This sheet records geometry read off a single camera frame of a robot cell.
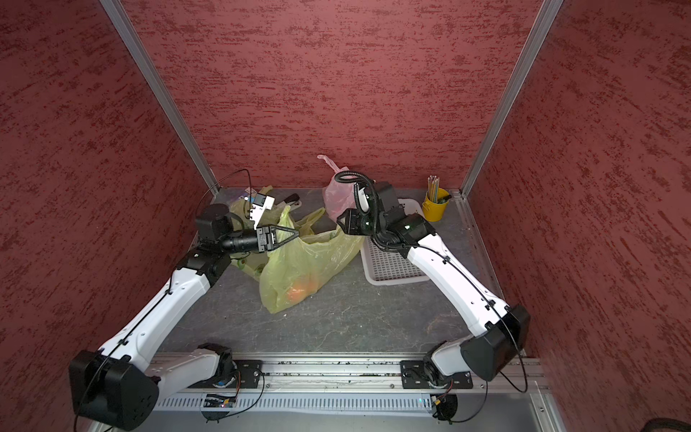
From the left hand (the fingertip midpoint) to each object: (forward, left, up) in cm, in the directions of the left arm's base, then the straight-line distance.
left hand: (297, 240), depth 68 cm
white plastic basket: (+8, -26, -29) cm, 40 cm away
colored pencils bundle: (+36, -46, -16) cm, 60 cm away
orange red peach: (-6, +1, -18) cm, 19 cm away
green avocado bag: (+8, +21, -27) cm, 35 cm away
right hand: (+6, -11, -2) cm, 13 cm away
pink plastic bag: (+34, -8, -19) cm, 40 cm away
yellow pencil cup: (+31, -48, -25) cm, 62 cm away
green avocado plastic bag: (-3, +1, -11) cm, 11 cm away
